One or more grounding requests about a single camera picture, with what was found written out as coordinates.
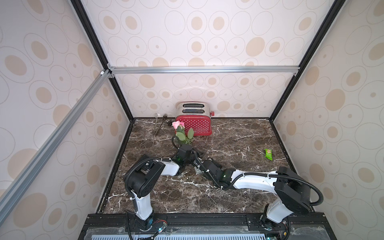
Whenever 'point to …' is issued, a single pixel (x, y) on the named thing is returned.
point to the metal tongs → (157, 127)
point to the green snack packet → (268, 153)
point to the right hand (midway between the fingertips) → (214, 161)
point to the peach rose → (185, 138)
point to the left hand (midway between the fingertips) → (211, 152)
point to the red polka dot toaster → (195, 115)
